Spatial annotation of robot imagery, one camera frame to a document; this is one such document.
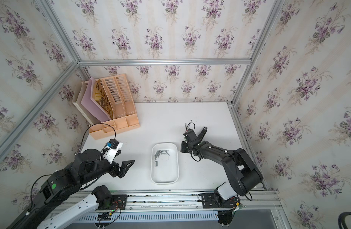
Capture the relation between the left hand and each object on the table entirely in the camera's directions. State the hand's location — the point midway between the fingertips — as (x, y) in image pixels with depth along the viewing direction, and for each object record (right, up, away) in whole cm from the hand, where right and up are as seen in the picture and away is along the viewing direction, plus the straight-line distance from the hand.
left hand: (129, 158), depth 64 cm
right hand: (+27, -1, +28) cm, 39 cm away
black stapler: (+39, +6, +32) cm, 51 cm away
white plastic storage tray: (+14, -10, +23) cm, 29 cm away
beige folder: (-36, +30, +18) cm, 50 cm away
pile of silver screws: (+10, -4, +26) cm, 29 cm away
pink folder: (-30, +26, +19) cm, 44 cm away
